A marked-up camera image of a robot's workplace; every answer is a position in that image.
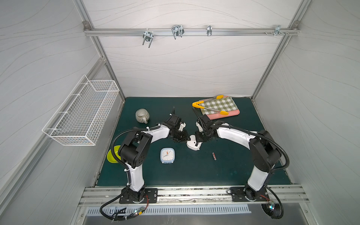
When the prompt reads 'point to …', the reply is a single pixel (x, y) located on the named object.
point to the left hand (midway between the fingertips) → (190, 140)
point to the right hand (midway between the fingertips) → (196, 138)
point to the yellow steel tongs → (195, 104)
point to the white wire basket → (77, 120)
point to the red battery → (214, 156)
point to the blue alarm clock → (167, 155)
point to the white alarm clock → (191, 144)
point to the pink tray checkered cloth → (214, 108)
